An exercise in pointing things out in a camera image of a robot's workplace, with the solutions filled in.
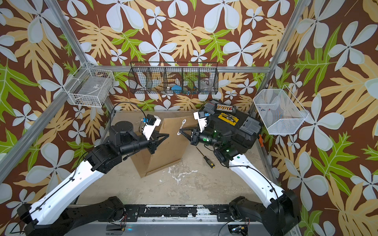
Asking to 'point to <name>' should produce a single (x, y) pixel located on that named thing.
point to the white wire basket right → (280, 112)
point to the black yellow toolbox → (243, 128)
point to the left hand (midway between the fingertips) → (168, 133)
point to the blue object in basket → (176, 89)
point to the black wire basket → (177, 78)
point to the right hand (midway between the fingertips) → (180, 131)
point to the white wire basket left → (90, 87)
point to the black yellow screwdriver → (207, 160)
